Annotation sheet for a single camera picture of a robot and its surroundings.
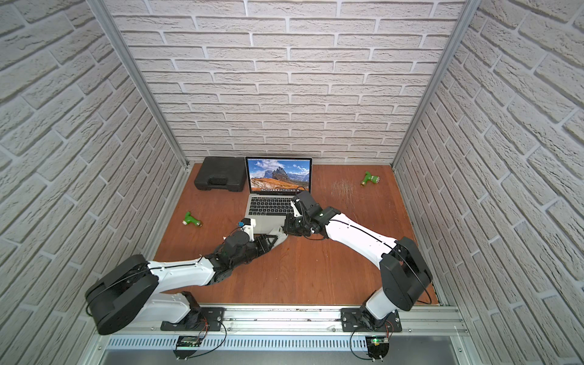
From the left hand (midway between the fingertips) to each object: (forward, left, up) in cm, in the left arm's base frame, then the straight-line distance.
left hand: (279, 237), depth 83 cm
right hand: (+2, -2, +3) cm, 4 cm away
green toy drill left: (+12, +40, -8) cm, 42 cm away
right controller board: (-33, -33, -10) cm, 48 cm away
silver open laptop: (+29, +4, -2) cm, 29 cm away
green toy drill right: (+35, -43, -5) cm, 56 cm away
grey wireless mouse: (0, -1, -1) cm, 1 cm away
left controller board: (-31, +29, -12) cm, 44 cm away
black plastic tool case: (+37, +27, -4) cm, 45 cm away
